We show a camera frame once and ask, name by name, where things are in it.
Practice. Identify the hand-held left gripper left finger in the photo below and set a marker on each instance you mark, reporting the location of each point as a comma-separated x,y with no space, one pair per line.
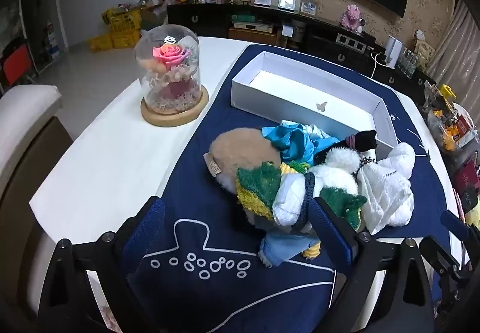
144,239

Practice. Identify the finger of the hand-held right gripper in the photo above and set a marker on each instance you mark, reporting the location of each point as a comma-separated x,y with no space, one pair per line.
455,224
440,256

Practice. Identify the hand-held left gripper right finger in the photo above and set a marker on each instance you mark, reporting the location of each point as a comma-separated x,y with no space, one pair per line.
335,241

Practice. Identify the denim cloth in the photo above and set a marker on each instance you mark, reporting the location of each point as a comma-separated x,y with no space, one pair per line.
285,246

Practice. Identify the white fluffy knit cloth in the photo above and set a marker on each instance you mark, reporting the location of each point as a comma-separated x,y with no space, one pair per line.
390,190

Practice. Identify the teal cloth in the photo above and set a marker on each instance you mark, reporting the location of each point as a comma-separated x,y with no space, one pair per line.
296,145

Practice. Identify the black sock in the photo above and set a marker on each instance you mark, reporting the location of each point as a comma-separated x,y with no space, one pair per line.
362,140

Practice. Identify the light blue mesh cloth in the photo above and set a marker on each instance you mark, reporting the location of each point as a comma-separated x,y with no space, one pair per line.
309,130

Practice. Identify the brown plush toy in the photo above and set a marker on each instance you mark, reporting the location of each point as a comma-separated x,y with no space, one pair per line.
240,149

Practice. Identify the white cardboard box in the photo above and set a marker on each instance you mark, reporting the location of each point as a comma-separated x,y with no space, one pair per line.
300,85

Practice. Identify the dark gift box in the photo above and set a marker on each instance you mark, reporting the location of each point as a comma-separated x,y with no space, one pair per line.
471,201

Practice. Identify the red gift box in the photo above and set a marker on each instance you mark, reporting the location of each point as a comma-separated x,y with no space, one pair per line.
465,175

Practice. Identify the navy blue table mat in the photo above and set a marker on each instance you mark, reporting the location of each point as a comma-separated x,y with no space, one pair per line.
210,213

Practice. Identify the white fluffy plush toy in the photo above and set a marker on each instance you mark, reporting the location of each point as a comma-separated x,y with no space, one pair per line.
337,168

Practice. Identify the yellow knit cloth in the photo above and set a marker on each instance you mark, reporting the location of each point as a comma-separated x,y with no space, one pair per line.
296,167

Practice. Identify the plastic bag of toys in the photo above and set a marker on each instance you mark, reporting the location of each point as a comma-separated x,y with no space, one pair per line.
450,130

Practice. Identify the green yellow fuzzy sock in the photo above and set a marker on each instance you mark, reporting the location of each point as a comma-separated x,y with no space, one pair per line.
258,185

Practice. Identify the yellow toy excavator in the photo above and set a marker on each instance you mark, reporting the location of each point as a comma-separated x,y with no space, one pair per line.
447,95

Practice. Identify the white cushioned brown chair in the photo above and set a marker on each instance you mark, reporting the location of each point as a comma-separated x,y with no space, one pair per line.
26,119

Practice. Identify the pack of glass bottles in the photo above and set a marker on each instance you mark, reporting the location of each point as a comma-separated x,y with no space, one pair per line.
407,62

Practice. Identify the glass dome rose ornament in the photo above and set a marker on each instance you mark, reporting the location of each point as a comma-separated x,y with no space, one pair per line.
170,66

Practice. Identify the yellow bag with doll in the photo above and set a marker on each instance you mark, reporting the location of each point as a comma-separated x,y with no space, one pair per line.
423,51

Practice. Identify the beige curtain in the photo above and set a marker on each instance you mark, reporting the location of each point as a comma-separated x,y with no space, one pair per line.
457,44

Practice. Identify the white tall appliance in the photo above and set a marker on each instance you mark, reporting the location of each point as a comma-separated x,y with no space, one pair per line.
393,51

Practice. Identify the yellow plastic crate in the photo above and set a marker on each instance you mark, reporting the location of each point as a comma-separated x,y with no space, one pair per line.
100,43
125,39
122,20

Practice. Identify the grey power strip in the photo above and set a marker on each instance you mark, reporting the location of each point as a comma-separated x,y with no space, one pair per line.
354,40

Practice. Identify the printed bucket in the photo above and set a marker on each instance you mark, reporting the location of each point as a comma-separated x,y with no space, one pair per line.
299,32

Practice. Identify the small white cube box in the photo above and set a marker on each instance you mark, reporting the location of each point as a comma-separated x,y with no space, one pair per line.
288,30

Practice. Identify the stacked blue white boxes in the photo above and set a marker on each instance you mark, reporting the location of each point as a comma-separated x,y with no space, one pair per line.
52,42

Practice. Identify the red chair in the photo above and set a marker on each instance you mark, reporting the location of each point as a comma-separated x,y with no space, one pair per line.
15,63

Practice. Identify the orange wooden box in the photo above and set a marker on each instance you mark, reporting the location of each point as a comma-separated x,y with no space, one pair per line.
251,36

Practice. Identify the open cardboard box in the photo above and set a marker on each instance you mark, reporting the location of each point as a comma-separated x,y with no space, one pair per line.
152,16

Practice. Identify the pink plush animal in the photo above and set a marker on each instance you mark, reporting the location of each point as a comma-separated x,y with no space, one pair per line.
350,17

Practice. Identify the long black cabinet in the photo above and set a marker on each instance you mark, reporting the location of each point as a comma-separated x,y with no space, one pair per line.
210,20

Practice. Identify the stack of flat devices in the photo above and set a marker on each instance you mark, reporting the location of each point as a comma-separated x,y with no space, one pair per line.
253,22

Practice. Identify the small white camera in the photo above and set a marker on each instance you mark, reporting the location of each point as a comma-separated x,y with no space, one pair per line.
362,26

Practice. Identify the blue picture photo frame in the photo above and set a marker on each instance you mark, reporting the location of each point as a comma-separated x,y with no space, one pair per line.
308,6

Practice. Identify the white photo frame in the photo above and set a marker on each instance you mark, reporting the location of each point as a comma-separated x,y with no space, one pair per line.
287,3

